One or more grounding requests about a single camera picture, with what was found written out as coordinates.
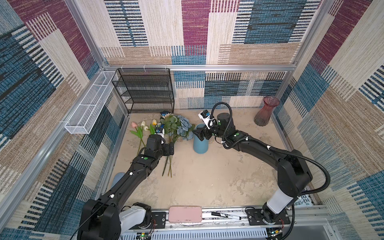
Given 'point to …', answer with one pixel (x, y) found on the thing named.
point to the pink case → (185, 214)
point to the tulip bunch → (139, 131)
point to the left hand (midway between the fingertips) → (166, 141)
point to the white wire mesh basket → (85, 117)
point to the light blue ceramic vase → (199, 146)
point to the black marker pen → (226, 215)
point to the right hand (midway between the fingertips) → (199, 126)
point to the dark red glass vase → (263, 116)
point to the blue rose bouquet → (175, 126)
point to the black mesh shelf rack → (145, 88)
